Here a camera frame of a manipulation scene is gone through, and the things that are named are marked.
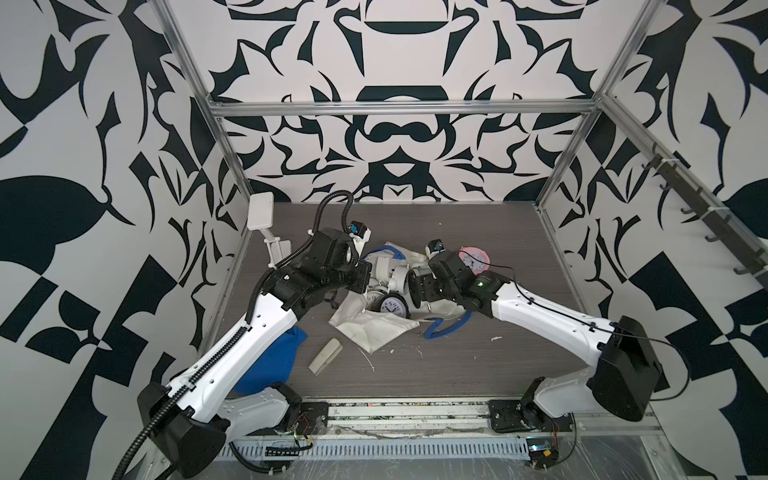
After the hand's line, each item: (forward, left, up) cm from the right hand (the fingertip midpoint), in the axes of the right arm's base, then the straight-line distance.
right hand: (427, 275), depth 84 cm
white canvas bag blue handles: (-14, +17, +1) cm, 22 cm away
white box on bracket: (+16, +47, +9) cm, 51 cm away
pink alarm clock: (+14, -19, -12) cm, 26 cm away
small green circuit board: (-39, -25, -16) cm, 49 cm away
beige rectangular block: (-18, +27, -11) cm, 35 cm away
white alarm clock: (+2, +7, -5) cm, 9 cm away
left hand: (-3, +16, +12) cm, 20 cm away
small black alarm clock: (-6, +9, -6) cm, 12 cm away
